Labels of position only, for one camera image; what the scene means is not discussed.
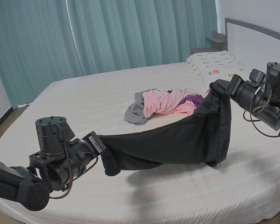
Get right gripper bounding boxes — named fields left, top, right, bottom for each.
left=223, top=67, right=280, bottom=138

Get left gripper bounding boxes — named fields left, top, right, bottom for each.
left=44, top=131, right=111, bottom=192

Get black T-shirt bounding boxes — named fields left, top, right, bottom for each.
left=92, top=78, right=242, bottom=186

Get bed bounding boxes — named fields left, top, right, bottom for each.
left=0, top=9, right=280, bottom=224

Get white printed pillow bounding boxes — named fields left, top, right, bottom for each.
left=186, top=45, right=249, bottom=92

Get purple garment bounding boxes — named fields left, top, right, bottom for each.
left=168, top=85, right=206, bottom=113

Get grey bedside table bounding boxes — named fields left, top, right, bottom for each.
left=189, top=29, right=228, bottom=56

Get grey garment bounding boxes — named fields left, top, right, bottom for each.
left=120, top=89, right=158, bottom=128

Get pink garment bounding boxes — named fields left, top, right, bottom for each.
left=140, top=82, right=201, bottom=122

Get blue-green curtain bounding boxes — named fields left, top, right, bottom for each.
left=66, top=0, right=226, bottom=80
left=0, top=0, right=86, bottom=111

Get black cable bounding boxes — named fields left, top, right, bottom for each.
left=241, top=101, right=280, bottom=142

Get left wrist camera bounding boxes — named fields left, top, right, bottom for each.
left=56, top=119, right=77, bottom=145

